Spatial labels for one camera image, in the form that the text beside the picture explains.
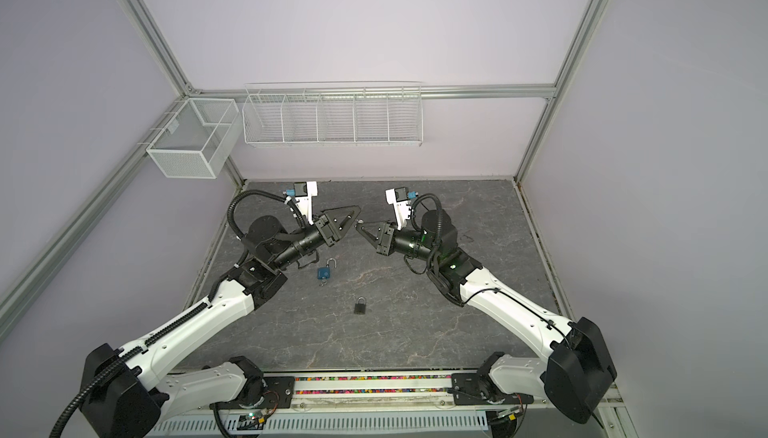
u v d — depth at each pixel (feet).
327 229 1.92
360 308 2.90
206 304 1.58
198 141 3.24
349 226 2.23
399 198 2.05
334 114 3.26
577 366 1.30
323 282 3.05
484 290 1.67
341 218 2.20
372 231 2.11
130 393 1.23
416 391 2.47
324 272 3.08
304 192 1.97
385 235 1.97
